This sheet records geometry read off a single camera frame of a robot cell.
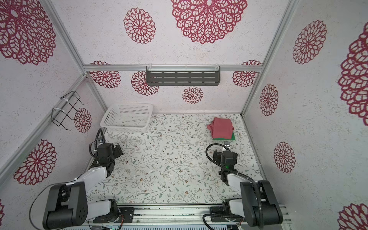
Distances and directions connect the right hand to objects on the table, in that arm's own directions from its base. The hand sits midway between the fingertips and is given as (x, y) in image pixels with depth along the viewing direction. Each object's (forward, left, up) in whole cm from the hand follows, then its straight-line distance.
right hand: (225, 149), depth 91 cm
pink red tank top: (+16, +1, +2) cm, 17 cm away
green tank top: (+12, -7, -3) cm, 14 cm away
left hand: (-4, +73, +2) cm, 73 cm away
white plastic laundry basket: (+31, +72, -4) cm, 79 cm away
